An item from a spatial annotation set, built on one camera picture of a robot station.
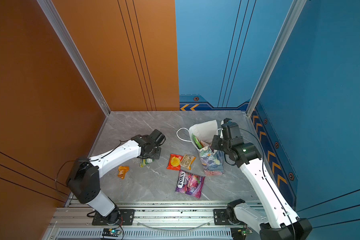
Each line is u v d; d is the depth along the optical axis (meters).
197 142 0.79
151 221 0.73
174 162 0.91
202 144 0.87
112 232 0.71
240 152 0.47
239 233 0.70
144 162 0.88
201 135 0.89
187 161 0.91
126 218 0.73
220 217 0.72
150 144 0.68
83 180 0.45
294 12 0.71
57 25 0.75
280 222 0.37
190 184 0.82
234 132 0.54
